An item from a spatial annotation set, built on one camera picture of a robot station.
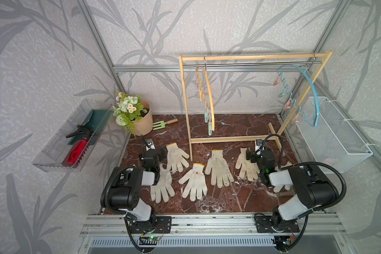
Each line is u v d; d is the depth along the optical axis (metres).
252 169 0.91
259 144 0.81
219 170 0.91
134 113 0.87
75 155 0.59
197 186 0.85
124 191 0.45
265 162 0.72
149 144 0.79
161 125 1.15
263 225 0.72
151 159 0.71
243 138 1.04
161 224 0.73
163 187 0.85
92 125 0.71
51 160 0.58
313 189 0.46
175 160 0.95
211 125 0.61
